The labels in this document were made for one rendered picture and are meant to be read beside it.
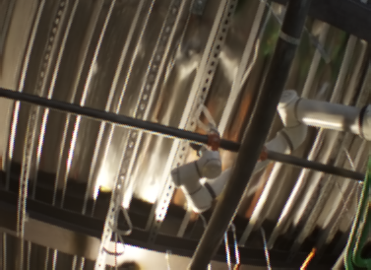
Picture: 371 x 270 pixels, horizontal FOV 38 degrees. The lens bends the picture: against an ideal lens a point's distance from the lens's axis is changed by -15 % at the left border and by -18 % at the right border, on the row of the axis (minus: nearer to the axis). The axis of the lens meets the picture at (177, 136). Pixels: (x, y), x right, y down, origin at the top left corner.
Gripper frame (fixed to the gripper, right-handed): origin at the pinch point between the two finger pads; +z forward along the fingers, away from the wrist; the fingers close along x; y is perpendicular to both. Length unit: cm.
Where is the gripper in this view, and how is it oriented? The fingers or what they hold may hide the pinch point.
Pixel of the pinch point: (206, 131)
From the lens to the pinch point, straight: 296.0
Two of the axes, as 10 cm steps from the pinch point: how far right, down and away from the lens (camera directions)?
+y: 8.5, 4.3, 2.9
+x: 5.2, -7.5, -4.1
